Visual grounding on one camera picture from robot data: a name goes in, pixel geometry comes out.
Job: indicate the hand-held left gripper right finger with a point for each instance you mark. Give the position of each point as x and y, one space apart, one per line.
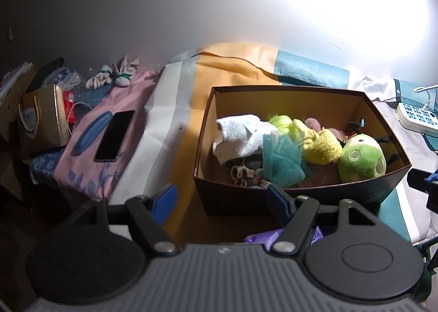
274 202

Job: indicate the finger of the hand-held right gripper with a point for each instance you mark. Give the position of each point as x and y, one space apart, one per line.
432 192

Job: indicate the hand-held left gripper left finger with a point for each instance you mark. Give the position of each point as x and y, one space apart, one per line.
164 204

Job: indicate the dark cardboard box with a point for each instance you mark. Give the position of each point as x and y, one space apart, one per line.
239 195

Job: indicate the teal mesh bath pouf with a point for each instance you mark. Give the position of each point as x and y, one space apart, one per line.
282 161

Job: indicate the grey white patterned sock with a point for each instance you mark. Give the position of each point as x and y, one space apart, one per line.
246 171

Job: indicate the white towel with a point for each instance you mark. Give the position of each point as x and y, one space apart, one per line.
239 137

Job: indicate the green plush bug toy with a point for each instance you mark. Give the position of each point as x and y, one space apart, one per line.
361 161

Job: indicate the lime green mesh bath pouf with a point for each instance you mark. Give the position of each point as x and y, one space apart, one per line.
280 122

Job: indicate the pink plush toy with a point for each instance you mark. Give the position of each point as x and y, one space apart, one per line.
313 123

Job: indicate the purple tissue packet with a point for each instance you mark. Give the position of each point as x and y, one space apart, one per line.
260 236

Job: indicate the white power strip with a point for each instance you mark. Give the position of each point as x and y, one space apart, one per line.
415 116

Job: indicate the black smartphone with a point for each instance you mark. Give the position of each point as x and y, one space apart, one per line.
114 135

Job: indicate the orange white bed cover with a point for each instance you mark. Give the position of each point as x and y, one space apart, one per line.
184 93

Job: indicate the pink floral pillow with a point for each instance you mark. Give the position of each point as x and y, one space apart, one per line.
137 93

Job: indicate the white knitted gloves bundle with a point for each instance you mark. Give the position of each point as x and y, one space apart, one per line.
123 77
99 77

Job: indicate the red packet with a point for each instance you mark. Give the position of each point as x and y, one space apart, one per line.
69 103

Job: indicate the gold gift bag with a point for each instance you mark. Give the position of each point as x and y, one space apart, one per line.
44 116

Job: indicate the clear plastic bag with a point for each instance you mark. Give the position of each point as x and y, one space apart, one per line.
68 81

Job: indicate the dark cloth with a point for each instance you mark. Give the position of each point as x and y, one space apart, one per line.
48 67

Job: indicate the brown cardboard box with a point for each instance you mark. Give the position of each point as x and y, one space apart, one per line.
13 93

